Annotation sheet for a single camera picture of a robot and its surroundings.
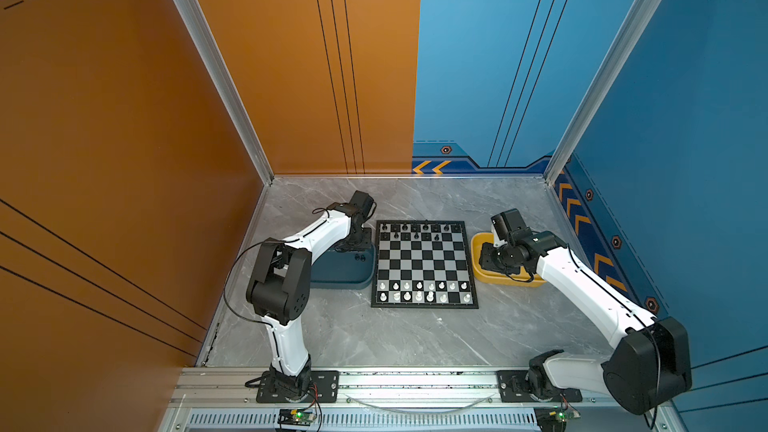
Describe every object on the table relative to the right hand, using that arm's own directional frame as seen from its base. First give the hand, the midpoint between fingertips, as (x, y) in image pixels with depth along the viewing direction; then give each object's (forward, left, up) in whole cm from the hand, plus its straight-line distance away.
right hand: (480, 261), depth 84 cm
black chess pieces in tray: (+7, +37, -10) cm, 39 cm away
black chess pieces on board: (+17, +15, -9) cm, 25 cm away
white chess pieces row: (-5, +17, -8) cm, 19 cm away
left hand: (+10, +36, -6) cm, 37 cm away
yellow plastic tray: (-12, -5, +13) cm, 18 cm away
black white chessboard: (+4, +16, -9) cm, 19 cm away
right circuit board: (-35, -14, -14) cm, 40 cm away
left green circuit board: (-35, +48, -12) cm, 61 cm away
